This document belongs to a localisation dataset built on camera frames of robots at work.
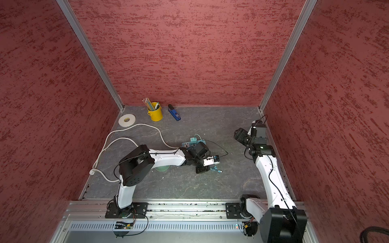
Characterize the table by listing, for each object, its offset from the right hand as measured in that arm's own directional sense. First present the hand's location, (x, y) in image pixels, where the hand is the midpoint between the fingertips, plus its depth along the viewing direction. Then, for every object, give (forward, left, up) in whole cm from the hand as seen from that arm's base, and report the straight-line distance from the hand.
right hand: (238, 136), depth 82 cm
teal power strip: (+5, +31, -16) cm, 35 cm away
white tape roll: (+28, +77, -16) cm, 83 cm away
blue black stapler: (+36, +43, -14) cm, 58 cm away
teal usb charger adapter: (+5, +26, -11) cm, 28 cm away
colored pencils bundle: (+31, +57, -3) cm, 65 cm away
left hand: (-11, +18, -18) cm, 27 cm away
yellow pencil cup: (+27, +53, -10) cm, 60 cm away
